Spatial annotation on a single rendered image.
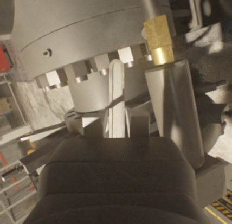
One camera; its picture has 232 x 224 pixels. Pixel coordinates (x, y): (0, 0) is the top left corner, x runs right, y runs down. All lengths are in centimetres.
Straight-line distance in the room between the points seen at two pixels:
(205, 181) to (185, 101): 16
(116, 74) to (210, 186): 29
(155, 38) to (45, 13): 29
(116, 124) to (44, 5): 38
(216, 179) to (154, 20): 30
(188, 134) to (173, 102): 7
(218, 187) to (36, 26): 54
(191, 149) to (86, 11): 37
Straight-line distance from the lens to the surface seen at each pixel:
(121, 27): 45
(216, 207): 119
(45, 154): 55
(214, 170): 37
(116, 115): 17
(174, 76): 28
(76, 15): 45
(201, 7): 83
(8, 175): 57
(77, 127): 59
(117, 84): 16
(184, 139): 32
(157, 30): 30
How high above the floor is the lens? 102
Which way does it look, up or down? 34 degrees down
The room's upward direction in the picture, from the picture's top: 117 degrees counter-clockwise
